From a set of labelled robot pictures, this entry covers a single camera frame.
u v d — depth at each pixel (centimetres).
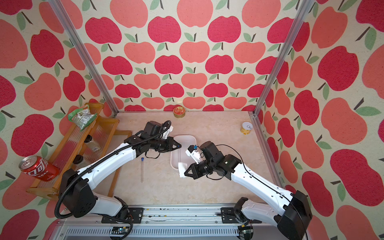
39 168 52
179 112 118
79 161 67
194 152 67
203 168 62
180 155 77
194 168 62
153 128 62
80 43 83
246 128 104
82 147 68
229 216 73
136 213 75
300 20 73
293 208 39
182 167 72
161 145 68
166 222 73
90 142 75
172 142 74
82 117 73
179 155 77
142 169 91
